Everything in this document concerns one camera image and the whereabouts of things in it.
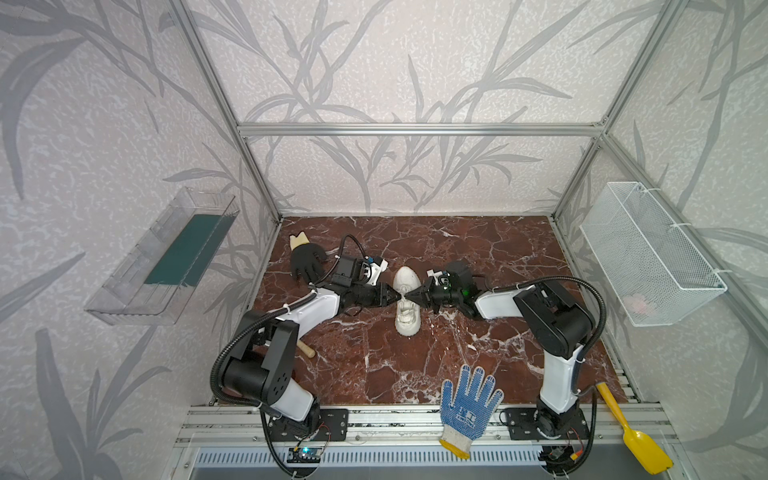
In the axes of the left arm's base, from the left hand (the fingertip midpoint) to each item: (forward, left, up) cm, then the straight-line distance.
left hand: (401, 288), depth 87 cm
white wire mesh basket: (-10, -53, +25) cm, 59 cm away
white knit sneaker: (-7, -2, -4) cm, 8 cm away
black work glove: (+17, +34, -10) cm, 39 cm away
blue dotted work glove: (-32, -17, -9) cm, 37 cm away
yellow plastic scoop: (-38, -58, -8) cm, 70 cm away
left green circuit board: (-39, +23, -12) cm, 47 cm away
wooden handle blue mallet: (-14, +28, -11) cm, 33 cm away
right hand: (+2, -1, -3) cm, 4 cm away
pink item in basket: (-9, -58, +10) cm, 60 cm away
